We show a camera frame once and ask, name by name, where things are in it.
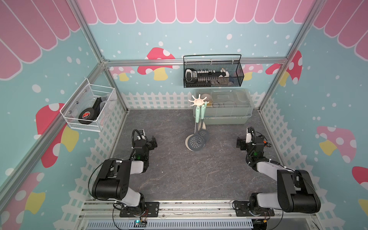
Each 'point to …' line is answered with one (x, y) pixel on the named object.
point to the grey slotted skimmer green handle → (196, 142)
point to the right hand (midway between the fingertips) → (245, 136)
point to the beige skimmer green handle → (197, 118)
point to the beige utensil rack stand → (204, 127)
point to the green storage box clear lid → (227, 106)
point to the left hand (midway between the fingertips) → (147, 139)
